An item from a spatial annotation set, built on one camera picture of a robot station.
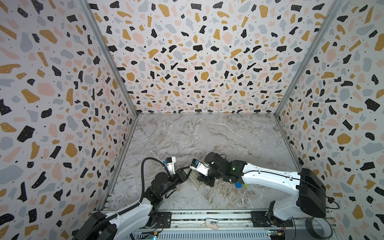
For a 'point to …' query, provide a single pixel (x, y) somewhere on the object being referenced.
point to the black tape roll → (324, 223)
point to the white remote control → (193, 175)
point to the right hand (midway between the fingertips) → (196, 174)
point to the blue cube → (238, 185)
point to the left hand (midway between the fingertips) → (193, 167)
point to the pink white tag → (212, 223)
